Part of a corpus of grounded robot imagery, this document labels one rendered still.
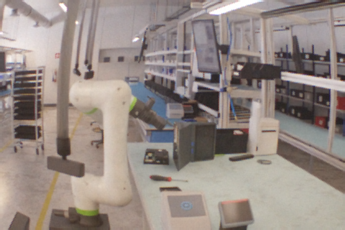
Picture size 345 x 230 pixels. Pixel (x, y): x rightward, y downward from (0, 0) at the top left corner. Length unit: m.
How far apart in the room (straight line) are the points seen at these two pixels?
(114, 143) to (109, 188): 0.19
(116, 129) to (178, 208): 0.50
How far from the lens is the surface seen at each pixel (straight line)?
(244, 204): 1.13
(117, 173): 1.49
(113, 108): 1.44
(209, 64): 3.24
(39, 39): 13.50
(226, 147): 2.27
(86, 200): 1.58
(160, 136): 3.55
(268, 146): 2.28
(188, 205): 1.10
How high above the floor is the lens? 1.52
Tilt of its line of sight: 9 degrees down
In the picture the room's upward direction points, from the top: 2 degrees clockwise
